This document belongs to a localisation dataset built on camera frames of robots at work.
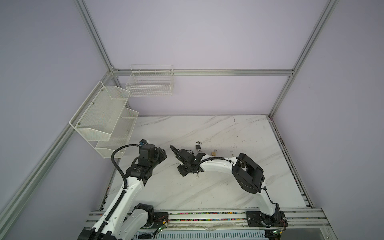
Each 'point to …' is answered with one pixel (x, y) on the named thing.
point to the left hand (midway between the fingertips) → (162, 153)
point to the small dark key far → (197, 142)
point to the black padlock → (198, 147)
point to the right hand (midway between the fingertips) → (180, 169)
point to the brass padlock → (213, 154)
